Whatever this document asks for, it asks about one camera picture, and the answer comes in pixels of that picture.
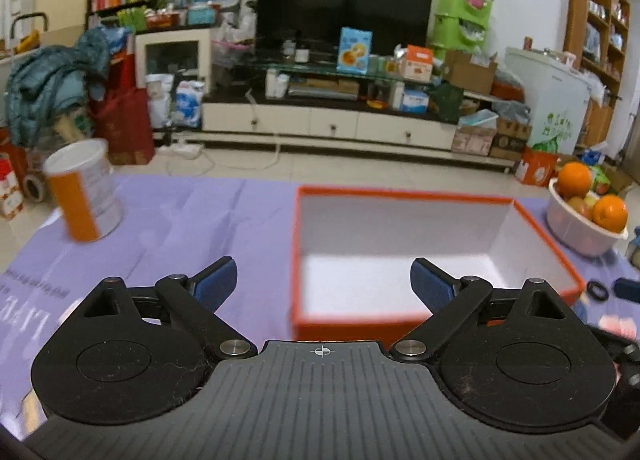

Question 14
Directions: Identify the orange on basket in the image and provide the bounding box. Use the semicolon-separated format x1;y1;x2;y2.
555;161;592;200
591;194;628;234

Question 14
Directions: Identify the black rubber ring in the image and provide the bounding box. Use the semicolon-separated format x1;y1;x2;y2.
584;279;611;302

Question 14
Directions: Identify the white fruit basket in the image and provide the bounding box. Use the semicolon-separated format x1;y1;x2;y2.
546;178;629;258

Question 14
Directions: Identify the white chest freezer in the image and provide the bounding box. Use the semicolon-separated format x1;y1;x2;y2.
504;47;591;154

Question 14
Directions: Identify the teal down jacket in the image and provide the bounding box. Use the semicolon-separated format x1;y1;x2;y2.
6;29;111;148

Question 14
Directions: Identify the red white carton box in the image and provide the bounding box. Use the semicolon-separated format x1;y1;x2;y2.
399;45;434;83

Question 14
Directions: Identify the blue snack bag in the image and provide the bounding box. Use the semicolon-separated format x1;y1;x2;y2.
336;28;372;74

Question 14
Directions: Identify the brown cardboard box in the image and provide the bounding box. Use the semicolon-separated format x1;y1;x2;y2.
444;50;498;95

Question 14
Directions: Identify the wooden bookshelf right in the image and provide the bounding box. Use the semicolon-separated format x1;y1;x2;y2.
564;0;630;147

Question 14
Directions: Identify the orange cardboard box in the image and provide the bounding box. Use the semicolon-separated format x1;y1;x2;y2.
291;186;586;345

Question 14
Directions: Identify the white TV cabinet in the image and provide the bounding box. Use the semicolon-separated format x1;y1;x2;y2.
201;60;457;151

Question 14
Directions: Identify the black flat screen television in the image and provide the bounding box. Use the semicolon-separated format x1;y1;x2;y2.
254;0;437;58

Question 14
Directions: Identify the green plastic stacking rack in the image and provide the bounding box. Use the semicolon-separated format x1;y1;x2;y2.
432;0;494;59

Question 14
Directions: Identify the purple floral tablecloth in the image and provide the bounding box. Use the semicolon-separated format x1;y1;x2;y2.
1;175;638;437

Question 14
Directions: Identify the orange white milk powder can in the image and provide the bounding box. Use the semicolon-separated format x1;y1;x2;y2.
42;138;122;242

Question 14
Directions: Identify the white small cabinet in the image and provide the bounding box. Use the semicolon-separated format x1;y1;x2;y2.
134;26;213;90

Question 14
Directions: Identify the red gift bag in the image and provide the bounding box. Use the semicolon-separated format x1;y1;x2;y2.
89;87;155;166

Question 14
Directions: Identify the orange on basket left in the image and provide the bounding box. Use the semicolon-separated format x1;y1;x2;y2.
555;161;592;200

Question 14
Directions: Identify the orange on basket right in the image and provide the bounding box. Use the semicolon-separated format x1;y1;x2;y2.
591;194;628;234

